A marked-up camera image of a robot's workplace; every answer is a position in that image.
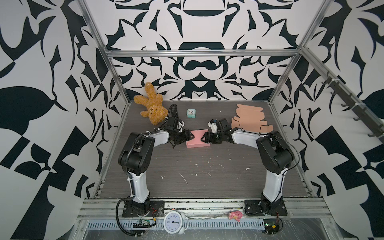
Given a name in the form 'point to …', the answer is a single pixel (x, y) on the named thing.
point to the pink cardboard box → (197, 142)
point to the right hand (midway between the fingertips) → (204, 138)
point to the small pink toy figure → (235, 214)
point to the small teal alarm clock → (191, 113)
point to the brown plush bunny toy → (155, 111)
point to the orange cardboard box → (250, 119)
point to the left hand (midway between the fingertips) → (192, 135)
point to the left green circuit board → (143, 223)
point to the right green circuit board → (271, 226)
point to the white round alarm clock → (174, 222)
